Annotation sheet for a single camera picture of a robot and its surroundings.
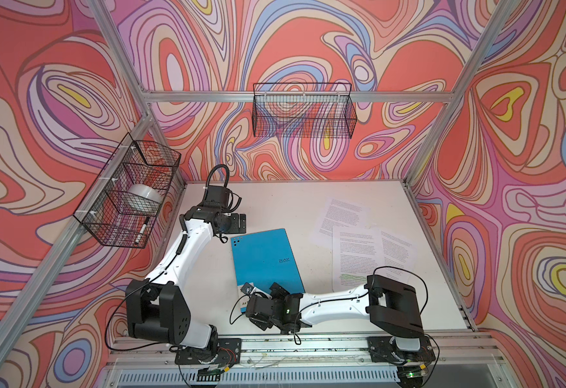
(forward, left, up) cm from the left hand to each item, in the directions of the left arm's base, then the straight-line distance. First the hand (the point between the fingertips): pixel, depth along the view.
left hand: (233, 222), depth 86 cm
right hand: (-24, -12, -15) cm, 31 cm away
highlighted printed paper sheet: (-4, -47, -17) cm, 50 cm away
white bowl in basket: (-1, +25, +16) cm, 29 cm away
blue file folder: (-6, -10, -17) cm, 20 cm away
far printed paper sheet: (+16, -45, -16) cm, 50 cm away
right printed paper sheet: (-6, -63, -16) cm, 65 cm away
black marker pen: (-10, +25, +10) cm, 28 cm away
